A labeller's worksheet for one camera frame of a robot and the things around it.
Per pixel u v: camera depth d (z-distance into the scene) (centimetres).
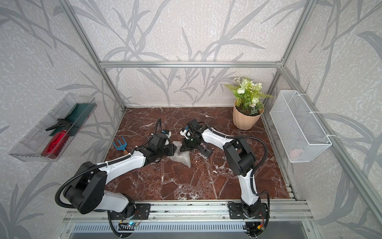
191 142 81
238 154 52
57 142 59
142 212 72
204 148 91
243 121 98
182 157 85
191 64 94
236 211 73
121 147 99
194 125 77
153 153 68
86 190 43
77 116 73
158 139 68
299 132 62
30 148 58
